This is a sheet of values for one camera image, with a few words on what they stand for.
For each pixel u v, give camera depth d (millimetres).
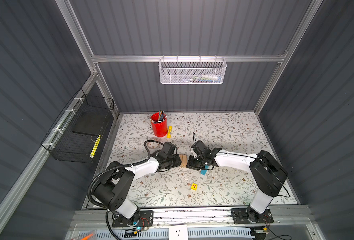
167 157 708
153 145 1012
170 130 1079
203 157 696
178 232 668
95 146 685
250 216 661
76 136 722
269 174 495
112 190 444
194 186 823
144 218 725
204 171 888
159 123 958
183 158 932
